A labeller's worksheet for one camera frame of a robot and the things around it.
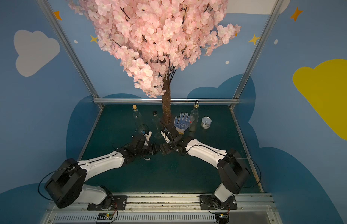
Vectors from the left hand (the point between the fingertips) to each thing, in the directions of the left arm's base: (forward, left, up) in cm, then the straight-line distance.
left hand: (158, 144), depth 87 cm
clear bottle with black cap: (+10, +1, +7) cm, 13 cm away
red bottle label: (-6, +7, -9) cm, 13 cm away
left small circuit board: (-37, +26, -12) cm, 47 cm away
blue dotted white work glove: (+25, -17, -10) cm, 32 cm away
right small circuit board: (-36, -37, -12) cm, 53 cm away
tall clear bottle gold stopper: (+18, -24, +10) cm, 32 cm away
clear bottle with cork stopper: (+15, +14, +10) cm, 23 cm away
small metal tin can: (+22, -34, -4) cm, 41 cm away
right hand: (+1, -6, 0) cm, 6 cm away
